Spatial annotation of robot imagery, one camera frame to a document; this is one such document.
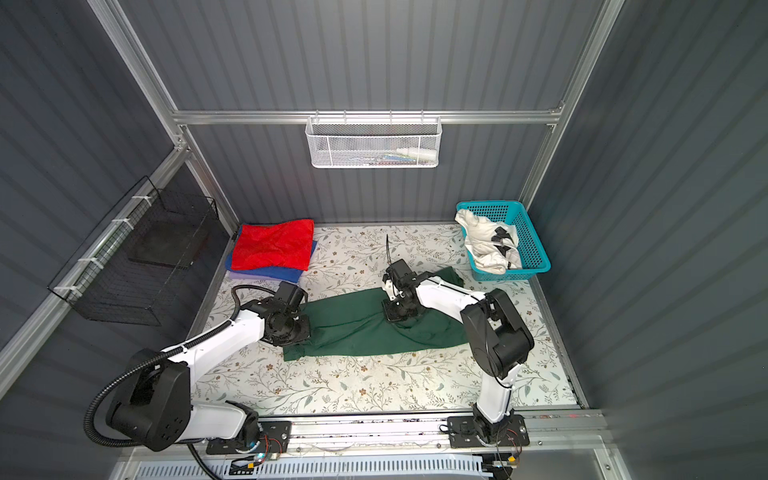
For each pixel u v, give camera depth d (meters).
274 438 0.72
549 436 0.74
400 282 0.75
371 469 0.77
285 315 0.69
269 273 1.01
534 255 1.02
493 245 1.11
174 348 0.46
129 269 0.71
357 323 0.91
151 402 0.42
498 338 0.49
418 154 0.87
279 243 1.07
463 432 0.73
